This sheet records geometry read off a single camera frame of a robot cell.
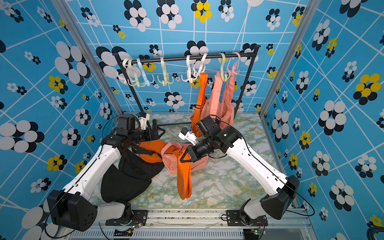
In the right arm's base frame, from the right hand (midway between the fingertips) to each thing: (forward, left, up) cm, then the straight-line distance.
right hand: (184, 160), depth 63 cm
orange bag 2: (-6, 0, 0) cm, 6 cm away
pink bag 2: (+37, -25, -10) cm, 46 cm away
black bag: (+8, +31, -26) cm, 41 cm away
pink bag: (+12, +11, -23) cm, 28 cm away
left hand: (+19, +14, -3) cm, 24 cm away
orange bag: (+21, +21, -21) cm, 37 cm away
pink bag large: (+33, -18, +3) cm, 38 cm away
